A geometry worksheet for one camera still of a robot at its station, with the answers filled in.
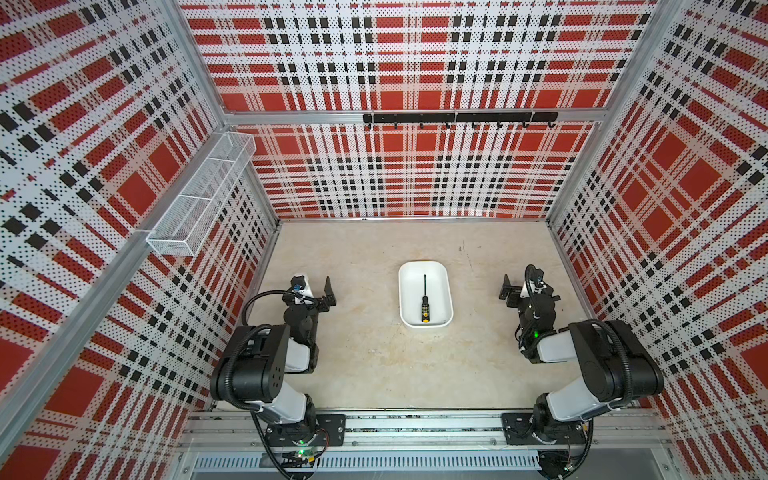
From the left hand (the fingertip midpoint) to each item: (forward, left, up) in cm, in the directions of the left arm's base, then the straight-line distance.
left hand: (313, 284), depth 89 cm
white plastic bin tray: (+4, -39, -10) cm, 41 cm away
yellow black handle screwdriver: (-3, -34, -10) cm, 36 cm away
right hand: (+2, -64, 0) cm, 64 cm away
